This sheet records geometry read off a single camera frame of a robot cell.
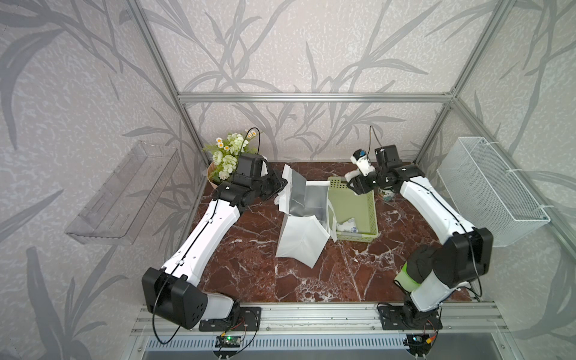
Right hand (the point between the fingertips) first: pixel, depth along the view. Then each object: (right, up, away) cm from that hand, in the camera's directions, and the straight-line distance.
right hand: (354, 179), depth 86 cm
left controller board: (-44, -52, -15) cm, 70 cm away
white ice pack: (-1, -19, +6) cm, 20 cm away
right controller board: (+19, -54, -12) cm, 59 cm away
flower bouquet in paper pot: (-50, +10, -1) cm, 51 cm away
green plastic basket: (-4, -9, -4) cm, 11 cm away
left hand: (-24, 0, -11) cm, 27 cm away
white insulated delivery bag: (-18, -13, -16) cm, 28 cm away
